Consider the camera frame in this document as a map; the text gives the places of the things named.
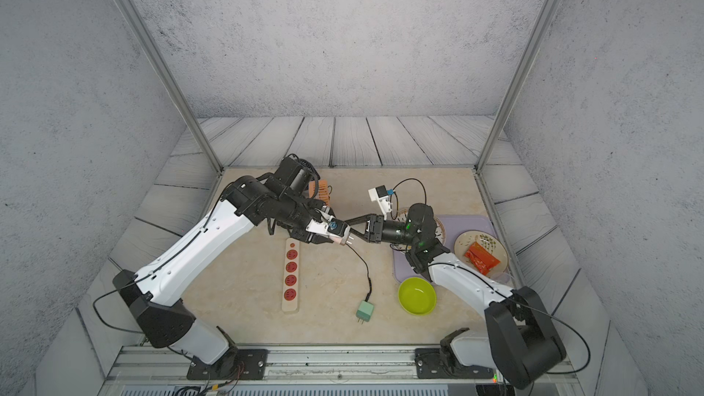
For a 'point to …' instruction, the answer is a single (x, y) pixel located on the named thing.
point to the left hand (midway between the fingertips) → (338, 225)
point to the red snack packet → (481, 258)
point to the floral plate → (489, 242)
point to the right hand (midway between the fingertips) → (347, 230)
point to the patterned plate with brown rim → (439, 230)
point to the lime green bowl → (417, 296)
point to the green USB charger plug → (364, 311)
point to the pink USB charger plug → (343, 239)
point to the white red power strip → (290, 302)
